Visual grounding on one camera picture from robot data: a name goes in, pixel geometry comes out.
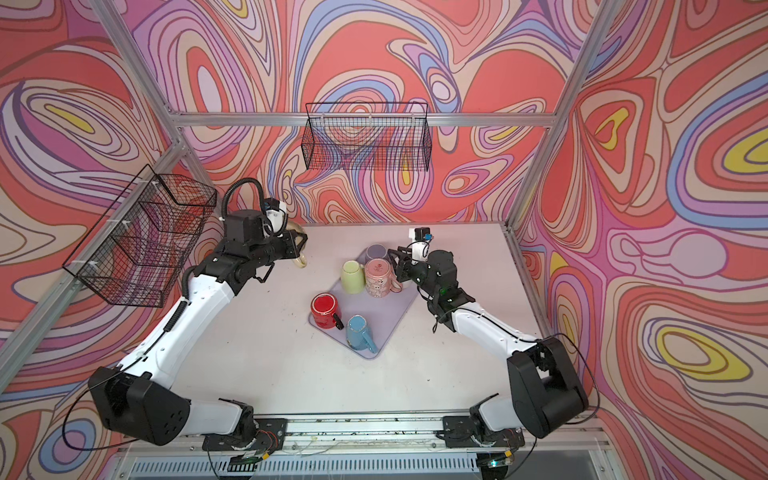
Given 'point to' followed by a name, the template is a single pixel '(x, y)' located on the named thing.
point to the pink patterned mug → (380, 279)
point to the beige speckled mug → (301, 260)
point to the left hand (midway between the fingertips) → (309, 234)
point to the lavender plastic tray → (381, 315)
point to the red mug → (324, 308)
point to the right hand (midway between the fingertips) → (394, 256)
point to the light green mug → (353, 277)
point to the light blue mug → (358, 336)
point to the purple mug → (373, 251)
